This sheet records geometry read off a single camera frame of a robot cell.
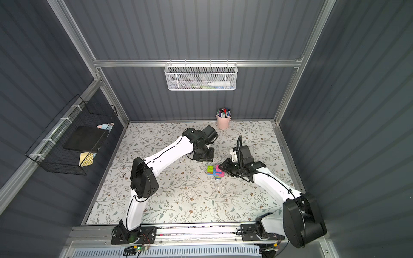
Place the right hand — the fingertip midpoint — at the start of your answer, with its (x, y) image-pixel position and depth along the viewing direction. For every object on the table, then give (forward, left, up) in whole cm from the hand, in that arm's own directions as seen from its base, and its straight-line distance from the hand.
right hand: (221, 169), depth 84 cm
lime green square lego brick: (+1, +6, -2) cm, 6 cm away
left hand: (+3, +4, +3) cm, 6 cm away
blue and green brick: (-1, +1, -9) cm, 9 cm away
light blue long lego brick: (0, +4, -4) cm, 6 cm away
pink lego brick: (-1, -1, -4) cm, 5 cm away
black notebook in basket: (+6, +63, +19) cm, 66 cm away
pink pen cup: (+39, -3, -5) cm, 39 cm away
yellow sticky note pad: (-9, +53, +24) cm, 59 cm away
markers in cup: (+41, -3, +2) cm, 42 cm away
